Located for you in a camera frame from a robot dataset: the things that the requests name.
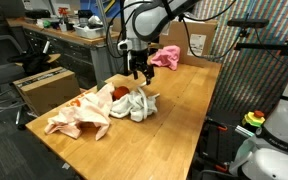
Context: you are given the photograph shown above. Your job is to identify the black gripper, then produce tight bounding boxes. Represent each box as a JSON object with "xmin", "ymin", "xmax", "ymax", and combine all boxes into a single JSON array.
[{"xmin": 127, "ymin": 49, "xmax": 155, "ymax": 86}]

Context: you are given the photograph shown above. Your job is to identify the red plush vegetable green leaves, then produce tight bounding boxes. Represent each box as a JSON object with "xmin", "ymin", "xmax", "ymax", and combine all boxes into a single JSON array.
[{"xmin": 96, "ymin": 79, "xmax": 131, "ymax": 101}]

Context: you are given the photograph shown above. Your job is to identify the pink cloth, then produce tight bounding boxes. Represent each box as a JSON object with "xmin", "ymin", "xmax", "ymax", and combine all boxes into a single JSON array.
[{"xmin": 149, "ymin": 45, "xmax": 182, "ymax": 72}]

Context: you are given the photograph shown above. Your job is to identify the white towel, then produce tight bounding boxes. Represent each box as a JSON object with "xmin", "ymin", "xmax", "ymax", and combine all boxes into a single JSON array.
[{"xmin": 109, "ymin": 89, "xmax": 161, "ymax": 123}]

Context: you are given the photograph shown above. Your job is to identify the peach printed cloth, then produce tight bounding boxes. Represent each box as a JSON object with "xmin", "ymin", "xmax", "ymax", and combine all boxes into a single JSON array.
[{"xmin": 43, "ymin": 82, "xmax": 116, "ymax": 142}]

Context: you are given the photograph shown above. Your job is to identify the white plastic bin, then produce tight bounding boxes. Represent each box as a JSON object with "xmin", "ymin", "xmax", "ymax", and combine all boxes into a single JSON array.
[{"xmin": 73, "ymin": 23, "xmax": 106, "ymax": 40}]

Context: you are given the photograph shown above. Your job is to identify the silver pole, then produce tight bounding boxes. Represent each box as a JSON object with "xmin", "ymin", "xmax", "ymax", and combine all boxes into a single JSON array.
[{"xmin": 96, "ymin": 0, "xmax": 117, "ymax": 44}]

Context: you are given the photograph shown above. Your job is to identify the large cardboard box white label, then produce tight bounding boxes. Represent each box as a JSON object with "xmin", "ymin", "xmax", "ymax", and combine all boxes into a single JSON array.
[{"xmin": 158, "ymin": 19, "xmax": 219, "ymax": 68}]

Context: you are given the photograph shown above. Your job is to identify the wooden top drawer workbench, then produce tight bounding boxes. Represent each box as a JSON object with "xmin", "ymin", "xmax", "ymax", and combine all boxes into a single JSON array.
[{"xmin": 6, "ymin": 17, "xmax": 122, "ymax": 88}]

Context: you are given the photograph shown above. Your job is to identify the wooden stool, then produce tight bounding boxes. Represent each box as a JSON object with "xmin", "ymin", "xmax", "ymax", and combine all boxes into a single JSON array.
[{"xmin": 15, "ymin": 52, "xmax": 62, "ymax": 68}]

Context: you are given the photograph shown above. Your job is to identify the orange black clamp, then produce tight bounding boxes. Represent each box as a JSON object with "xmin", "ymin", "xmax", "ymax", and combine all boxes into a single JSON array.
[
  {"xmin": 203, "ymin": 117, "xmax": 229, "ymax": 133},
  {"xmin": 197, "ymin": 155, "xmax": 230, "ymax": 174}
]

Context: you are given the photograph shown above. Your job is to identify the brown box black tape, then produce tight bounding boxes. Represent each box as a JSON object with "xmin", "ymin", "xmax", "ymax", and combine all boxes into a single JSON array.
[{"xmin": 12, "ymin": 66, "xmax": 82, "ymax": 117}]

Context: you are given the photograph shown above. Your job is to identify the red tool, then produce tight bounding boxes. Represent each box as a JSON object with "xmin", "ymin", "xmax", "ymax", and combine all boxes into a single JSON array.
[{"xmin": 57, "ymin": 7, "xmax": 69, "ymax": 17}]

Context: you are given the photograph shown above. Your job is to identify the black cloth bundle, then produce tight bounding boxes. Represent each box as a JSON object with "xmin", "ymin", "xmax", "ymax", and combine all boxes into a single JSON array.
[{"xmin": 7, "ymin": 51, "xmax": 52, "ymax": 77}]

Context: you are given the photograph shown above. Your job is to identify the yellow emergency stop button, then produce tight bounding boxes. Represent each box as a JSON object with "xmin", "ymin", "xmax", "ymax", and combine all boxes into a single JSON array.
[{"xmin": 241, "ymin": 109, "xmax": 267, "ymax": 130}]

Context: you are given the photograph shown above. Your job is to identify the black case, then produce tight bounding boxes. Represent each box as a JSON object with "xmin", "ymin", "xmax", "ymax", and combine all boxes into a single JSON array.
[{"xmin": 24, "ymin": 9, "xmax": 52, "ymax": 20}]

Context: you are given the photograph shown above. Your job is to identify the grey office chair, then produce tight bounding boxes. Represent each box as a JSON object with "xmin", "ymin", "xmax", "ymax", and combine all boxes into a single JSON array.
[{"xmin": 0, "ymin": 34, "xmax": 27, "ymax": 89}]

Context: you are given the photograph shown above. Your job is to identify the thin black camera cable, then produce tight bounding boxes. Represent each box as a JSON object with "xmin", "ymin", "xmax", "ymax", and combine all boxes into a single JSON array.
[{"xmin": 105, "ymin": 0, "xmax": 133, "ymax": 60}]

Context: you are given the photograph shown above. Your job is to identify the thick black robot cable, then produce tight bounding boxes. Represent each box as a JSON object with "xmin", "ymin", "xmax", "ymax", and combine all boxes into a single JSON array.
[{"xmin": 180, "ymin": 0, "xmax": 238, "ymax": 62}]

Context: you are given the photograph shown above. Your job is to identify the black stereo camera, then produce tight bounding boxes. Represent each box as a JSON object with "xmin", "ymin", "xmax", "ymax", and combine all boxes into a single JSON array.
[{"xmin": 226, "ymin": 18, "xmax": 270, "ymax": 29}]

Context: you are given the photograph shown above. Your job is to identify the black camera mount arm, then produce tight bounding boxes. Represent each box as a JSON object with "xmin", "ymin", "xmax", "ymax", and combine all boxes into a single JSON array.
[{"xmin": 233, "ymin": 28, "xmax": 288, "ymax": 58}]

